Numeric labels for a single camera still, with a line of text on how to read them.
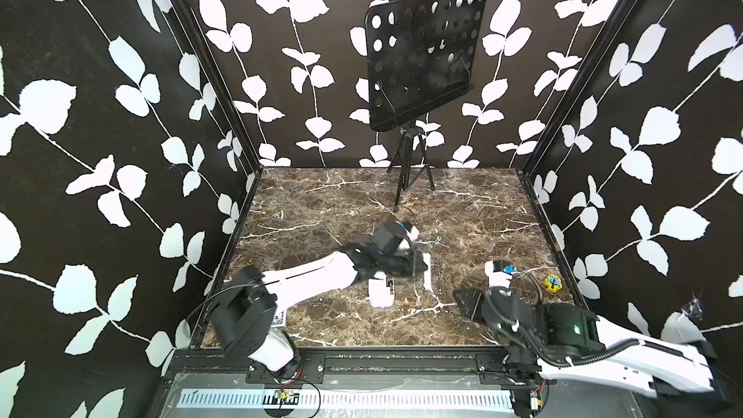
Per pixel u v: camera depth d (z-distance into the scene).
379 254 0.62
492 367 0.74
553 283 0.88
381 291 0.84
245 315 0.42
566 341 0.41
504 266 0.62
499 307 0.49
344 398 0.70
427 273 0.77
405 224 0.76
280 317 0.81
